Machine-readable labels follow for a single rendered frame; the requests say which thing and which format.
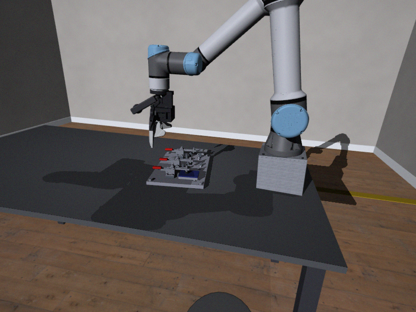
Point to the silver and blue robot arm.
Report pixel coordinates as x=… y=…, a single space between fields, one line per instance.
x=288 y=104

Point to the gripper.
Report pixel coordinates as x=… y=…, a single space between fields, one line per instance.
x=161 y=113

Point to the black toggle clamp with red handle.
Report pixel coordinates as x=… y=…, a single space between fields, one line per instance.
x=180 y=152

